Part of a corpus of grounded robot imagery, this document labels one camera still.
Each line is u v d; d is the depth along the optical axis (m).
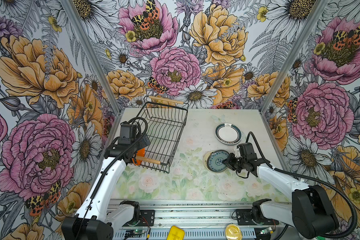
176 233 0.70
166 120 1.12
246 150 0.70
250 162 0.66
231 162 0.79
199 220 0.75
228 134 1.06
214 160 0.93
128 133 0.58
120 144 0.57
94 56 0.90
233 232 0.71
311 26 0.77
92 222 0.38
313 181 0.45
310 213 0.41
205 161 0.94
